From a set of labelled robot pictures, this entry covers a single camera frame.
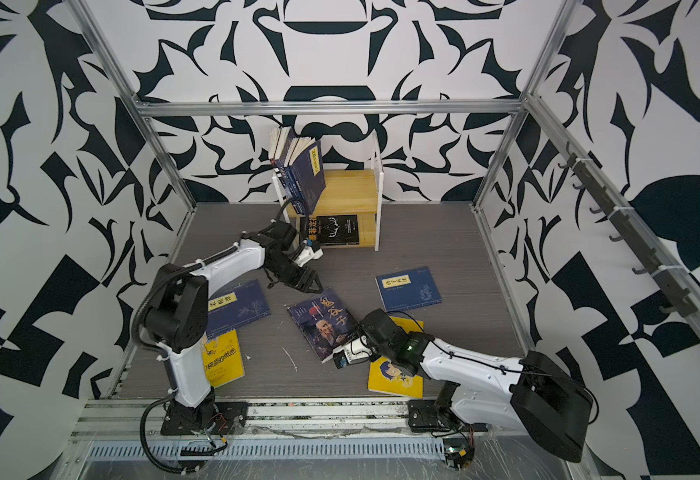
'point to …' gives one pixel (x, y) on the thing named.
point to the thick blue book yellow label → (303, 171)
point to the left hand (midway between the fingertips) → (316, 283)
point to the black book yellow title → (330, 230)
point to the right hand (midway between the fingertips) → (359, 319)
